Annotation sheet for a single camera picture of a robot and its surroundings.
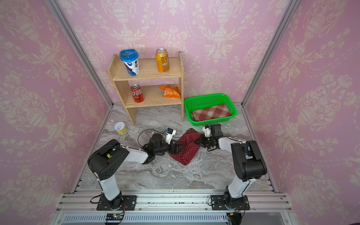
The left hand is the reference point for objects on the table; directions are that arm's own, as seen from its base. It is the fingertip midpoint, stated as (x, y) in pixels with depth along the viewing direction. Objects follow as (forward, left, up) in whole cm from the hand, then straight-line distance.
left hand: (182, 146), depth 88 cm
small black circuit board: (-36, +35, -11) cm, 51 cm away
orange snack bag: (+29, +8, +20) cm, 36 cm away
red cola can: (+23, +28, +22) cm, 43 cm away
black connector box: (-36, -27, -10) cm, 46 cm away
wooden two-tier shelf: (+31, +21, +14) cm, 40 cm away
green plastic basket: (+44, -9, -5) cm, 45 cm away
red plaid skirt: (+28, -21, +1) cm, 35 cm away
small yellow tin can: (+15, +45, -3) cm, 47 cm away
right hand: (+5, -9, -3) cm, 11 cm away
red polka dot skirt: (+6, -3, -1) cm, 6 cm away
